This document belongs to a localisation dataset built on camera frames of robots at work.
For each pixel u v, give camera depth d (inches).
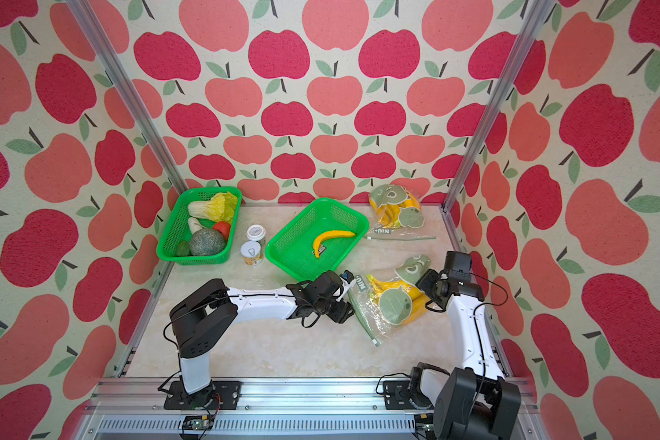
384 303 32.9
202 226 43.5
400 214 42.2
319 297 27.3
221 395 28.8
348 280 31.6
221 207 42.4
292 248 41.1
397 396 28.8
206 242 37.6
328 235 42.7
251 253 38.8
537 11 27.2
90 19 27.8
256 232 40.8
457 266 25.2
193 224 43.4
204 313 20.9
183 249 39.6
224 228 40.8
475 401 15.6
